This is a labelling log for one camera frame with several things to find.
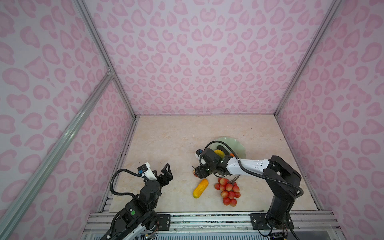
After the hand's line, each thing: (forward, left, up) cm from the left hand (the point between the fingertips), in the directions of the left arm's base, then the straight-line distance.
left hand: (164, 165), depth 76 cm
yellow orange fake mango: (-7, -18, -14) cm, 24 cm away
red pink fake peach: (+1, -15, -13) cm, 19 cm away
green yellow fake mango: (+13, -31, -10) cm, 35 cm away
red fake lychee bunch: (-10, -33, -11) cm, 36 cm away
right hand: (+3, -18, -12) cm, 22 cm away
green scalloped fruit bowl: (+19, -42, -13) cm, 48 cm away
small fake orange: (+13, -38, -14) cm, 43 cm away
